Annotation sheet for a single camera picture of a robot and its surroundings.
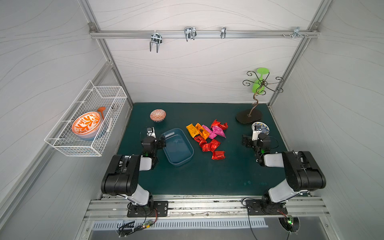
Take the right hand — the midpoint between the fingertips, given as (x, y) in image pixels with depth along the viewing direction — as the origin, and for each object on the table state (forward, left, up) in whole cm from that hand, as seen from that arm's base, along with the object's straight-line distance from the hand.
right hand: (252, 134), depth 95 cm
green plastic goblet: (+20, -2, +24) cm, 31 cm away
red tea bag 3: (-5, +33, -2) cm, 34 cm away
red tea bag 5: (-14, +22, -3) cm, 26 cm away
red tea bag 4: (-7, +24, -4) cm, 26 cm away
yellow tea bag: (+4, +39, -4) cm, 40 cm away
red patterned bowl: (+16, +66, -3) cm, 68 cm away
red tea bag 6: (-9, +30, -3) cm, 32 cm away
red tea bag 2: (+7, +17, -2) cm, 18 cm away
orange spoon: (-7, +83, +28) cm, 88 cm away
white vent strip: (-50, +65, -7) cm, 82 cm away
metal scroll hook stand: (+20, -6, -5) cm, 21 cm away
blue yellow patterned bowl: (+7, -11, -3) cm, 14 cm away
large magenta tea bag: (+3, +21, -2) cm, 21 cm away
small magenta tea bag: (+1, +26, -4) cm, 26 cm away
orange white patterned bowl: (-19, +83, +31) cm, 90 cm away
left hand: (-5, +62, +1) cm, 62 cm away
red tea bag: (+10, +23, -3) cm, 25 cm away
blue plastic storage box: (-5, +48, -9) cm, 49 cm away
